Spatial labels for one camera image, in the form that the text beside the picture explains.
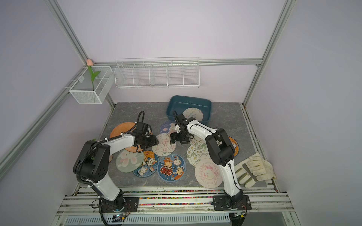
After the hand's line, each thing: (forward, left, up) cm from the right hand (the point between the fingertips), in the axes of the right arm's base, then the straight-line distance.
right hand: (175, 142), depth 95 cm
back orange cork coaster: (+14, +41, -3) cm, 43 cm away
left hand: (-1, +13, 0) cm, 13 cm away
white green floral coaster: (-6, -15, -3) cm, 16 cm away
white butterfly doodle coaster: (-4, +7, -2) cm, 8 cm away
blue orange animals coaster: (-15, +15, -3) cm, 21 cm away
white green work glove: (-18, -48, -2) cm, 51 cm away
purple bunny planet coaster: (+14, +6, -3) cm, 16 cm away
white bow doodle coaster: (+29, -13, -3) cm, 32 cm away
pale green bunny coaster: (-12, +30, -3) cm, 33 cm away
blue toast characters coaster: (-16, +2, -3) cm, 17 cm away
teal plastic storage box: (+40, -2, -4) cm, 41 cm away
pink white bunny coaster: (-20, -21, -4) cm, 29 cm away
